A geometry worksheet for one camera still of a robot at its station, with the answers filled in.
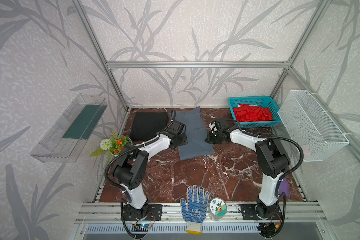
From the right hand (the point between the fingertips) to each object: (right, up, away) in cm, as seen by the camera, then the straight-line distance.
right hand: (205, 135), depth 97 cm
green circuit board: (-35, -42, -25) cm, 60 cm away
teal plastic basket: (+44, +25, +18) cm, 54 cm away
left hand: (-12, 0, -3) cm, 13 cm away
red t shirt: (+31, +15, +12) cm, 36 cm away
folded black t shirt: (-43, +7, +11) cm, 45 cm away
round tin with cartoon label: (+3, -30, -29) cm, 42 cm away
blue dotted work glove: (-8, -37, -24) cm, 44 cm away
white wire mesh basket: (+43, +4, -34) cm, 55 cm away
